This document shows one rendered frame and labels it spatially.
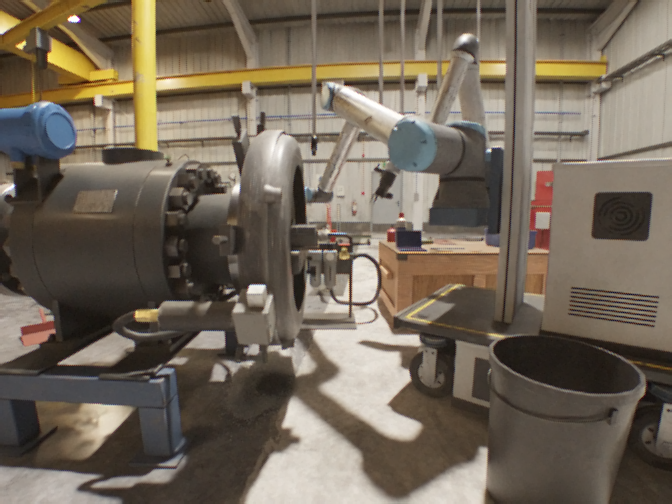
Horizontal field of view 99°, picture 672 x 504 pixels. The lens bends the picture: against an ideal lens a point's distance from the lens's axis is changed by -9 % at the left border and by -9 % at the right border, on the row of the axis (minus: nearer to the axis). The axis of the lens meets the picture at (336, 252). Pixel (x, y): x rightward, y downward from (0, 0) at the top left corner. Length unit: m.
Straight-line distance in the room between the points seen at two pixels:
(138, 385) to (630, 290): 1.35
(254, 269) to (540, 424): 0.72
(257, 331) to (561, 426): 0.67
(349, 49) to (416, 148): 12.34
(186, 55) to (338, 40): 5.91
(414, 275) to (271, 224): 1.23
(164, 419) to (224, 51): 13.89
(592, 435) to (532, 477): 0.16
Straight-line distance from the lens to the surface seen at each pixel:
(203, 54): 14.75
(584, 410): 0.79
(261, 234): 0.82
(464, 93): 1.83
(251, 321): 0.79
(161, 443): 1.12
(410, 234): 2.07
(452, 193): 1.09
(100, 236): 1.12
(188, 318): 0.86
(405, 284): 1.89
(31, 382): 1.25
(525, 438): 0.84
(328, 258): 1.94
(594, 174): 1.09
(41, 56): 7.41
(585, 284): 1.10
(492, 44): 13.89
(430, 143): 0.96
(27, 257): 1.30
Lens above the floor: 0.70
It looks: 7 degrees down
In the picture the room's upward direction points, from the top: straight up
